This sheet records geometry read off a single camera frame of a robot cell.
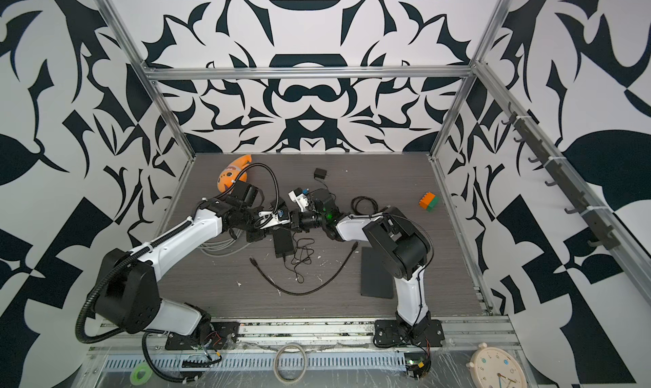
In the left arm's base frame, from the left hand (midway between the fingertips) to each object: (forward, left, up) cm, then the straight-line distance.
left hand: (271, 220), depth 86 cm
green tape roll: (-41, +31, -10) cm, 53 cm away
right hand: (-3, -3, +1) cm, 4 cm away
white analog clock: (-42, -62, -8) cm, 75 cm away
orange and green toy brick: (+12, -60, -9) cm, 62 cm away
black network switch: (-5, -3, -10) cm, 11 cm away
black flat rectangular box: (-17, -35, -13) cm, 41 cm away
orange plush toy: (+23, +18, -2) cm, 29 cm away
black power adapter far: (+29, -17, -10) cm, 35 cm away
